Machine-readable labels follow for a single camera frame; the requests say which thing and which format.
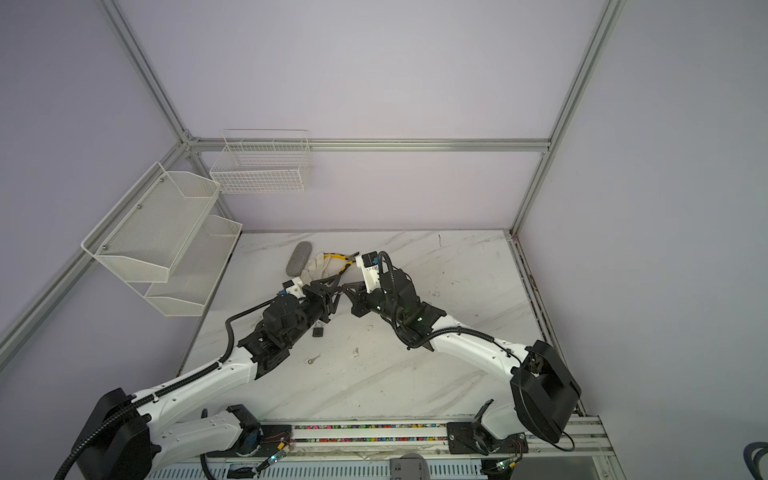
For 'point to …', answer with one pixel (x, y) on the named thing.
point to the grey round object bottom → (409, 467)
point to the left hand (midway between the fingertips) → (343, 279)
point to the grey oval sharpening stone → (299, 259)
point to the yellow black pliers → (348, 258)
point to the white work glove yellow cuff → (325, 266)
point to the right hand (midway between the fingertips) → (340, 287)
